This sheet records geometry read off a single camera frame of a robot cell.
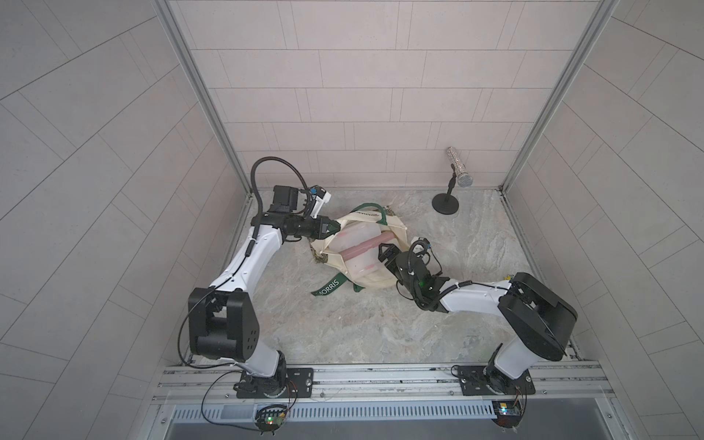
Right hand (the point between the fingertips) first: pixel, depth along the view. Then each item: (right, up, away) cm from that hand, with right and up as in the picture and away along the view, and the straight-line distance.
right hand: (381, 252), depth 88 cm
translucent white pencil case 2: (-4, -3, -5) cm, 7 cm away
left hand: (-13, +10, -7) cm, 17 cm away
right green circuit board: (+31, -37, -20) cm, 52 cm away
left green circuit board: (-28, -35, -24) cm, 51 cm away
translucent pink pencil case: (+2, +5, +5) cm, 7 cm away
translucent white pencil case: (-9, +6, +1) cm, 11 cm away
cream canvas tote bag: (-18, +3, -13) cm, 22 cm away
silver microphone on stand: (+28, +16, +23) cm, 40 cm away
